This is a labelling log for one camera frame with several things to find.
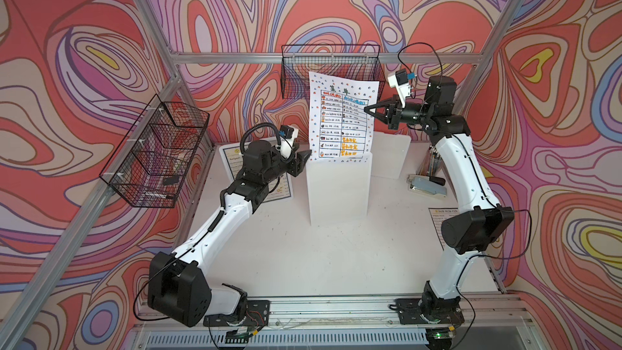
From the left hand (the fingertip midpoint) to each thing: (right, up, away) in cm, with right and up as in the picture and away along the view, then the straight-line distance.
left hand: (306, 149), depth 75 cm
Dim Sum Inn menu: (-11, -15, +21) cm, 28 cm away
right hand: (+18, +10, -5) cm, 21 cm away
